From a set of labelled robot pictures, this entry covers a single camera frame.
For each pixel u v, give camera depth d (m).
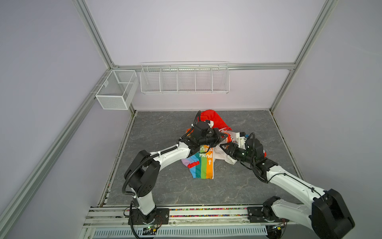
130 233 0.70
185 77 0.99
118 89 1.01
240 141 0.76
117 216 0.76
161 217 0.73
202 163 0.91
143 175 0.46
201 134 0.67
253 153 0.62
